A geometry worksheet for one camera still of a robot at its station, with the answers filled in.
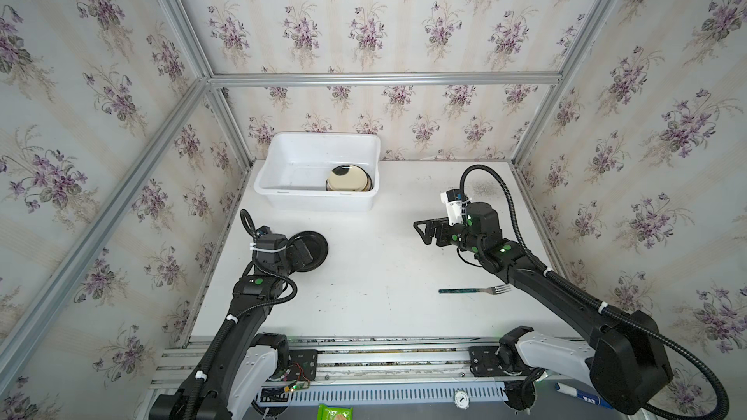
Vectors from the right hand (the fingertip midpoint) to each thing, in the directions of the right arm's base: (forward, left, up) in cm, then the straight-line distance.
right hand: (423, 223), depth 80 cm
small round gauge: (-38, -7, -19) cm, 43 cm away
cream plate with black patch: (+31, +23, -14) cm, 41 cm away
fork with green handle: (-12, -22, -18) cm, 31 cm away
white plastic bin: (+41, +46, -17) cm, 64 cm away
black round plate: (+3, +33, -15) cm, 36 cm away
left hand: (-3, +38, -8) cm, 39 cm away
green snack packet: (-40, +24, -17) cm, 50 cm away
